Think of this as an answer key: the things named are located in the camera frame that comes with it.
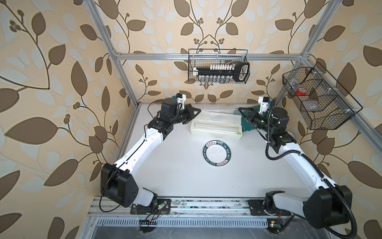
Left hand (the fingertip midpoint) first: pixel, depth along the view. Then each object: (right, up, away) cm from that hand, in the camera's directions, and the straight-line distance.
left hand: (199, 107), depth 73 cm
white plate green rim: (+12, -27, +22) cm, 37 cm away
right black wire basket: (+63, +2, 0) cm, 63 cm away
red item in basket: (+57, +9, +10) cm, 59 cm away
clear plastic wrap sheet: (+23, -3, +27) cm, 36 cm away
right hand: (+20, 0, +1) cm, 20 cm away
